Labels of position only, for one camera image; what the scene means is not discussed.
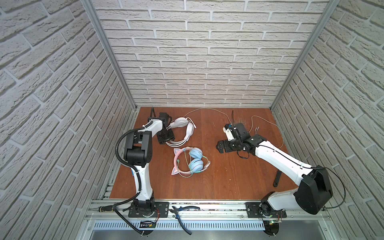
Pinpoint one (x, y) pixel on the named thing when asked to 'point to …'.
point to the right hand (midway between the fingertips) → (224, 144)
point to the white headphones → (180, 122)
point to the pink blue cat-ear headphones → (196, 163)
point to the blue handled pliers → (177, 210)
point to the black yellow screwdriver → (106, 208)
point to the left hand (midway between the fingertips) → (170, 138)
